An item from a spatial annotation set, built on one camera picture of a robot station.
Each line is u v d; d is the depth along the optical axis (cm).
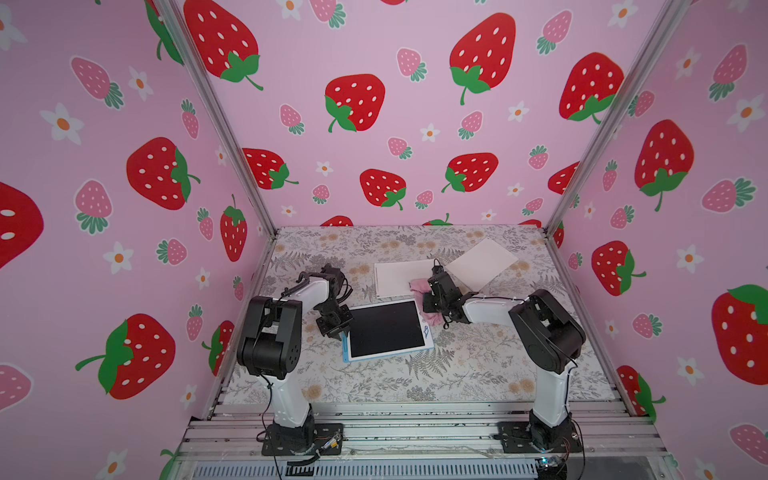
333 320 81
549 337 52
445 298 78
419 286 97
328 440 72
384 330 93
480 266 112
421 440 76
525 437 73
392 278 107
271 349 49
